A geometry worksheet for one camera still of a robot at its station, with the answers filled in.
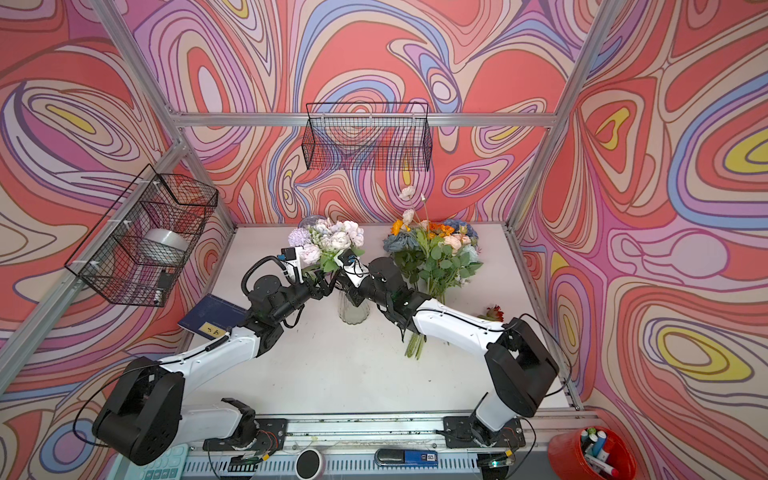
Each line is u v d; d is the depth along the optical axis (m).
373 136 0.96
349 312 1.00
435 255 0.95
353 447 0.73
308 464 0.65
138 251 0.74
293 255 0.71
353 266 0.65
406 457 0.67
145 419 0.41
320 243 0.71
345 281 0.71
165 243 0.70
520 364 0.43
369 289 0.68
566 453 0.74
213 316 0.94
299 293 0.71
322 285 0.72
